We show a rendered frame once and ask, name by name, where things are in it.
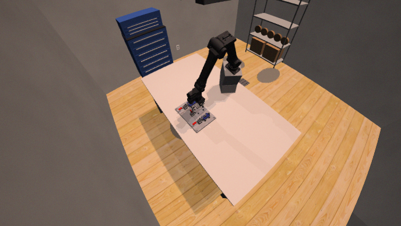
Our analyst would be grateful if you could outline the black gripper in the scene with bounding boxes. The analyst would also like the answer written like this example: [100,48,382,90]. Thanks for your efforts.
[195,95,205,107]

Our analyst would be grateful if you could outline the grey toggle clamp with red handle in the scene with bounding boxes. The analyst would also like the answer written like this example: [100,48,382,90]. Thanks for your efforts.
[190,107,195,117]
[178,103,189,110]

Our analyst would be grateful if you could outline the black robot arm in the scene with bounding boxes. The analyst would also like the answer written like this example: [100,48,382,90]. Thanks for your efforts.
[187,31,241,104]

